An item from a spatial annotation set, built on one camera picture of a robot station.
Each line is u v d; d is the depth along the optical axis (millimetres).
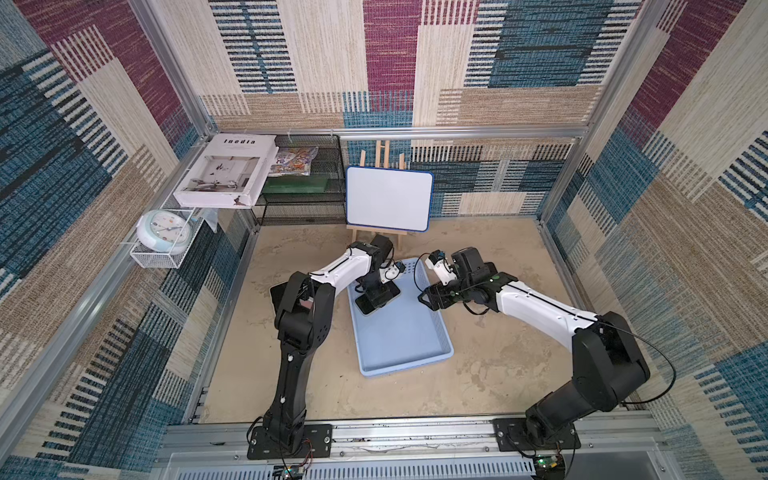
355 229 1110
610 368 441
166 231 665
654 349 749
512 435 732
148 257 673
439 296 771
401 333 916
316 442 731
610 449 734
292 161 851
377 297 889
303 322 574
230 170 758
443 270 782
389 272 910
